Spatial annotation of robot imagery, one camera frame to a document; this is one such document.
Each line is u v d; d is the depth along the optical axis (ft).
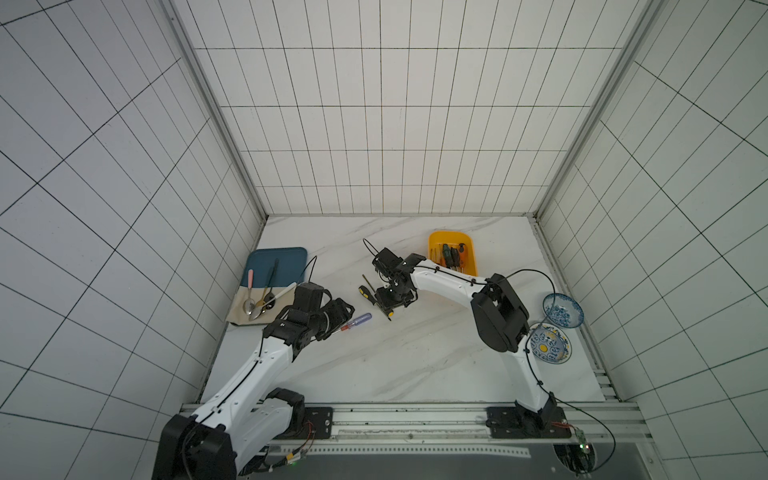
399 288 2.33
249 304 3.08
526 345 1.87
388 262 2.51
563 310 3.02
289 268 3.39
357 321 2.95
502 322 1.76
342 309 2.47
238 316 2.95
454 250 3.49
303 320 2.04
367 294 3.11
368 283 3.28
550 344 2.80
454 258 3.42
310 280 3.29
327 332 2.35
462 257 3.40
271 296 3.11
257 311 3.02
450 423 2.44
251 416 1.49
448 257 3.43
